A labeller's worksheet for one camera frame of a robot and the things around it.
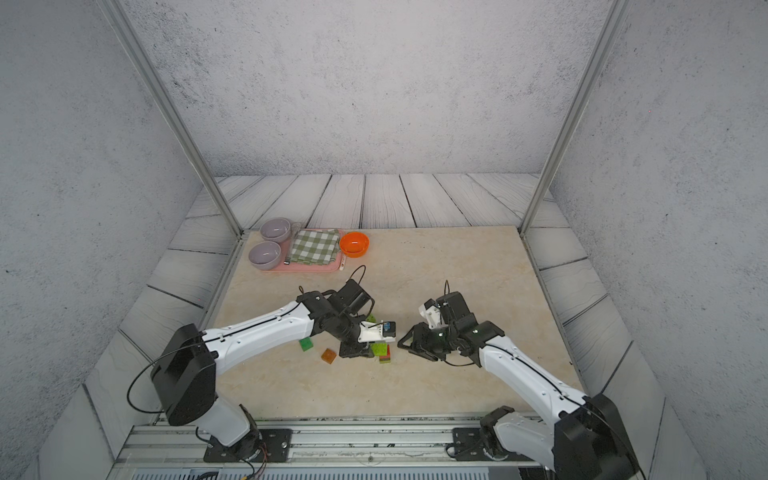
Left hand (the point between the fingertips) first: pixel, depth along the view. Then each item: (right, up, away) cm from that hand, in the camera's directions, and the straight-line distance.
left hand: (375, 347), depth 80 cm
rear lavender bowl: (-41, +34, +38) cm, 66 cm away
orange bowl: (-10, +28, +32) cm, 44 cm away
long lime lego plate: (+1, 0, -1) cm, 1 cm away
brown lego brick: (-14, -4, +7) cm, 16 cm away
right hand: (+8, +1, -3) cm, 9 cm away
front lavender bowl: (-42, +24, +30) cm, 57 cm away
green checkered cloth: (-25, +27, +35) cm, 50 cm away
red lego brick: (+2, -5, +7) cm, 9 cm away
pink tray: (-35, +26, +31) cm, 53 cm away
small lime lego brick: (0, +10, -10) cm, 14 cm away
